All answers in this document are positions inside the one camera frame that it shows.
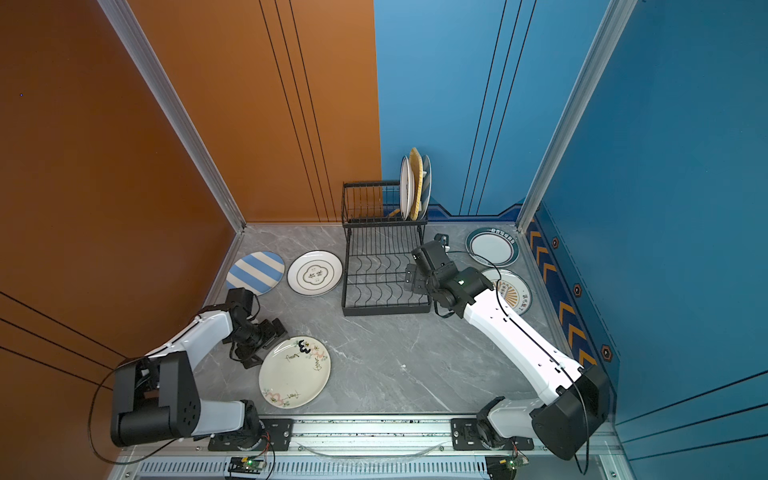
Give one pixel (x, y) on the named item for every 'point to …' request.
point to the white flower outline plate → (314, 273)
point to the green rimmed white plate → (492, 247)
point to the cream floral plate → (294, 372)
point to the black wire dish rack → (376, 250)
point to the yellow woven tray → (416, 184)
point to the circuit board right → (504, 467)
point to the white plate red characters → (407, 188)
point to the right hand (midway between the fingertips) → (426, 277)
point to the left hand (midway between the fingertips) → (280, 341)
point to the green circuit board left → (246, 465)
